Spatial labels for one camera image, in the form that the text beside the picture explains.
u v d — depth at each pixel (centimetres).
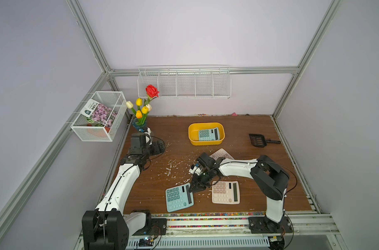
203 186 77
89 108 72
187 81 100
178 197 81
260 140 107
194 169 84
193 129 107
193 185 79
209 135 106
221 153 99
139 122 89
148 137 67
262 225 74
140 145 62
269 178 49
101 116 74
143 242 72
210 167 72
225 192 83
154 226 73
